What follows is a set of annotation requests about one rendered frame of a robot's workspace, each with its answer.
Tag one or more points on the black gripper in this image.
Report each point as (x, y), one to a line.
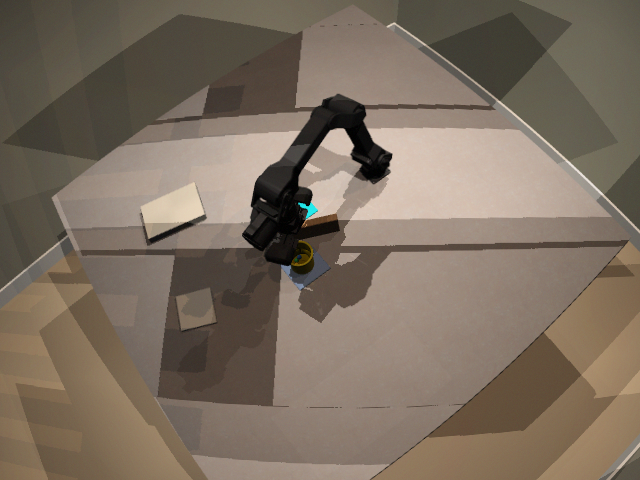
(282, 247)

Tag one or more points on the brown wooden bar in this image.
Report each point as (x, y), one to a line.
(318, 226)

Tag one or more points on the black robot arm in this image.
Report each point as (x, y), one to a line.
(279, 182)

